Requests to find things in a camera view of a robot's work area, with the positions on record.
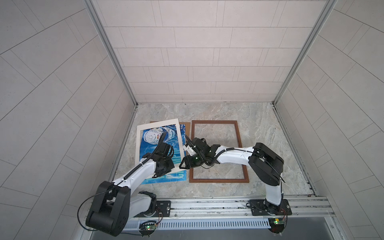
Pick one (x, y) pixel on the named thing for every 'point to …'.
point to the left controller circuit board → (147, 226)
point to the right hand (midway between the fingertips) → (182, 168)
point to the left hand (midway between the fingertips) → (175, 165)
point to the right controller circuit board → (277, 225)
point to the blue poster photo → (150, 138)
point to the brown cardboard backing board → (187, 127)
